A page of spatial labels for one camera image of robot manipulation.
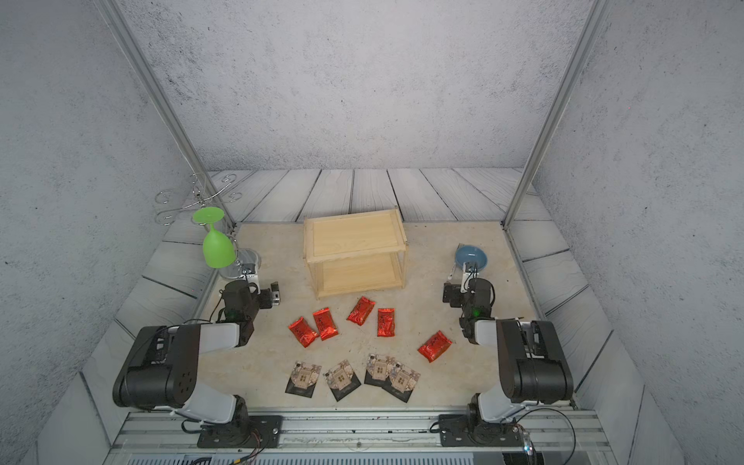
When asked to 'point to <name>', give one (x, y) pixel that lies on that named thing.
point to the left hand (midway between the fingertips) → (265, 282)
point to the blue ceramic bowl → (471, 253)
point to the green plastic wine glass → (218, 250)
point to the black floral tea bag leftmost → (303, 379)
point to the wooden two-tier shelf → (356, 253)
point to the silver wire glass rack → (189, 201)
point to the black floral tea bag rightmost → (401, 382)
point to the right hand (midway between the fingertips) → (465, 280)
